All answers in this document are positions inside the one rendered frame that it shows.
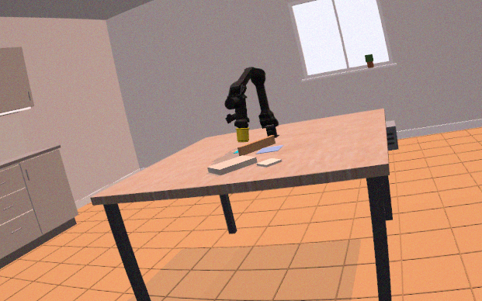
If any yellow cup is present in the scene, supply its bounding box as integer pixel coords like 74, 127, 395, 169
236, 128, 250, 143

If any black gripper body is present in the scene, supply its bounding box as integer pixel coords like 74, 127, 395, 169
234, 107, 249, 126

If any white box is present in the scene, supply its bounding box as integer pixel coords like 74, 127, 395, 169
257, 158, 283, 167

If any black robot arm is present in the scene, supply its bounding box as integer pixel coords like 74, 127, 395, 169
224, 67, 279, 138

